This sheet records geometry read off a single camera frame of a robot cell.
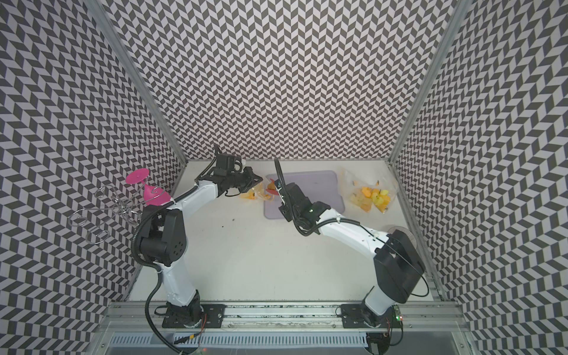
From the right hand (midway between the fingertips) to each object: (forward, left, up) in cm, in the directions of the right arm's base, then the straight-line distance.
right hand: (291, 202), depth 85 cm
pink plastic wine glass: (-3, +48, +9) cm, 49 cm away
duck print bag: (+17, -30, -10) cm, 36 cm away
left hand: (+12, +12, +1) cm, 17 cm away
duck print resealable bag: (+9, -40, -8) cm, 42 cm away
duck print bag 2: (+8, +14, -5) cm, 17 cm away
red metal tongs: (+8, +8, -1) cm, 12 cm away
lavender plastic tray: (+18, -13, -13) cm, 26 cm away
